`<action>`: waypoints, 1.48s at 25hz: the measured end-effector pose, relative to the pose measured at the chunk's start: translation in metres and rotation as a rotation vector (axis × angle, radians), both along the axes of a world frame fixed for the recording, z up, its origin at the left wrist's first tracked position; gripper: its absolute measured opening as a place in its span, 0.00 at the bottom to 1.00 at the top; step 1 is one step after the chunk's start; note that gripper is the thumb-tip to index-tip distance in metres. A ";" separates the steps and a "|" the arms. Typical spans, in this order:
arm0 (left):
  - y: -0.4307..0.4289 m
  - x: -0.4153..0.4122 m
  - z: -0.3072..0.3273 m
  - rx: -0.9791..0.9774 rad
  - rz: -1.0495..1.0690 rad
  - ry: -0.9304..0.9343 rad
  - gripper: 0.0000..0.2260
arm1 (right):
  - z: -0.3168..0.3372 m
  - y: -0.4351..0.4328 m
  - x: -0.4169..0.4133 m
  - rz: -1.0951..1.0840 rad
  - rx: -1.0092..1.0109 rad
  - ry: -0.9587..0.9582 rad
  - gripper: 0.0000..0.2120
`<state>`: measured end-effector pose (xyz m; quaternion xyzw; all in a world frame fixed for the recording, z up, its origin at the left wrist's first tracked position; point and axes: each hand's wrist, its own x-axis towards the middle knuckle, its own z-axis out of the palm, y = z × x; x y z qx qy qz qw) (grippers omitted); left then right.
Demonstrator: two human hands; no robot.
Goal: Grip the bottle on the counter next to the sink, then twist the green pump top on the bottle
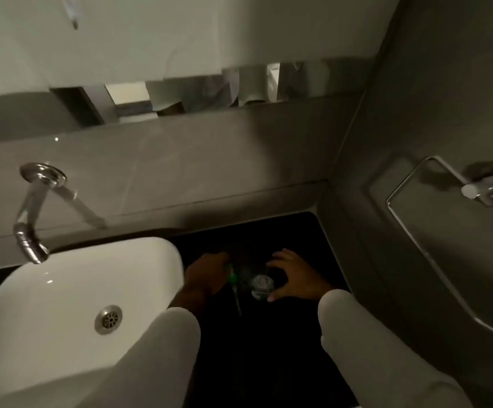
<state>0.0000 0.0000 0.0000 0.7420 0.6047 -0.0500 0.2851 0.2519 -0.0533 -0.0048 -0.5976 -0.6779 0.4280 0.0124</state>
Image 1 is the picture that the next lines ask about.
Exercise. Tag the person's right forearm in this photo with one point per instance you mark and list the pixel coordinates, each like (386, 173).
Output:
(369, 356)

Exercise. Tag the green white hand sanitizer bottle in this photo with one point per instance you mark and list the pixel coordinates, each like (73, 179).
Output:
(262, 286)

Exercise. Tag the person's right hand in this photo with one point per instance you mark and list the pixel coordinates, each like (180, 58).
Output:
(299, 278)

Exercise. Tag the chrome wall faucet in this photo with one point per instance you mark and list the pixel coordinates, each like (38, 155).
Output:
(29, 237)

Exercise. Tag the person's left hand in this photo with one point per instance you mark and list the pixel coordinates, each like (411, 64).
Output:
(208, 274)

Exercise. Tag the person's left forearm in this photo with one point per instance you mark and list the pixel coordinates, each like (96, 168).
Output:
(161, 356)

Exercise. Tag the wall mirror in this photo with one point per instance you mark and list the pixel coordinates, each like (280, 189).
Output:
(187, 38)

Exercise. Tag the white ceramic sink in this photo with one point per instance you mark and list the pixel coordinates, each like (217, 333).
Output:
(51, 301)

